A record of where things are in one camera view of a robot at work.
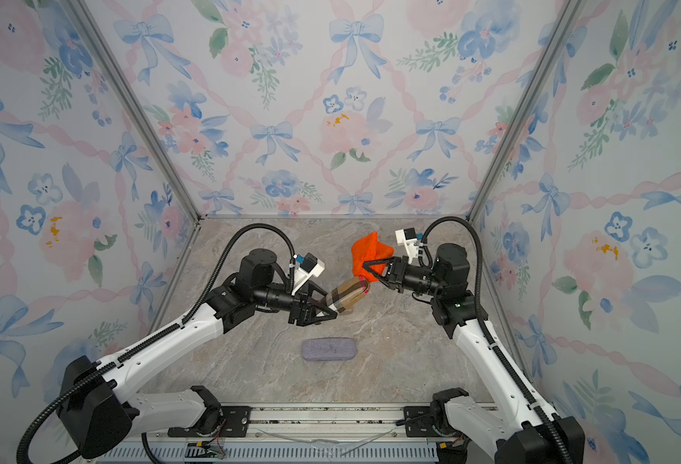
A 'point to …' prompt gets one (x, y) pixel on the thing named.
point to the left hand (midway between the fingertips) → (334, 308)
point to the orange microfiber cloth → (367, 249)
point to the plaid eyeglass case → (347, 293)
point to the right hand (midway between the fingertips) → (366, 268)
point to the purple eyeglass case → (329, 349)
